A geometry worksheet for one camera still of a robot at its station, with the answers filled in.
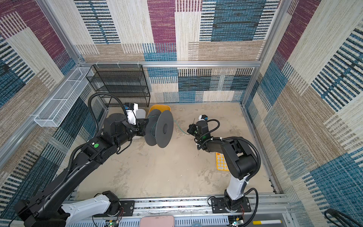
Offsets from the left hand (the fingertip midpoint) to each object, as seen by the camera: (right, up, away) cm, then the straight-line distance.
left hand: (148, 117), depth 67 cm
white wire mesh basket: (-48, +2, +4) cm, 48 cm away
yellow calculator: (+39, -27, +20) cm, 52 cm away
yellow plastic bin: (-2, +8, +49) cm, 50 cm away
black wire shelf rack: (-27, +27, +41) cm, 56 cm away
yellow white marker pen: (+58, -52, +5) cm, 78 cm away
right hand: (+20, -6, +29) cm, 35 cm away
